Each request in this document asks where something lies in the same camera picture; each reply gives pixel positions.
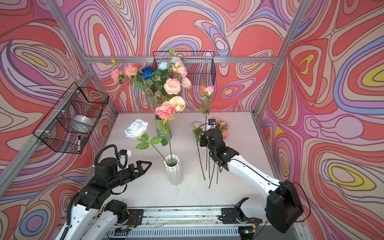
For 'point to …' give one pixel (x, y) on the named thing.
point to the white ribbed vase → (174, 170)
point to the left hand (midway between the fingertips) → (149, 167)
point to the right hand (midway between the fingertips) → (205, 135)
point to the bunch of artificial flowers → (223, 128)
